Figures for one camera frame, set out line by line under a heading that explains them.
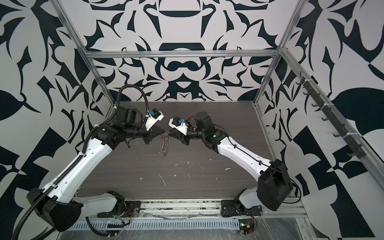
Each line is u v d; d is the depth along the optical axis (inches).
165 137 28.6
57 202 14.9
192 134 25.5
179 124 23.9
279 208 16.9
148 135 24.2
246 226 27.9
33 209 14.9
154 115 23.4
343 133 19.9
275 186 16.3
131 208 28.9
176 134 25.7
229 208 29.3
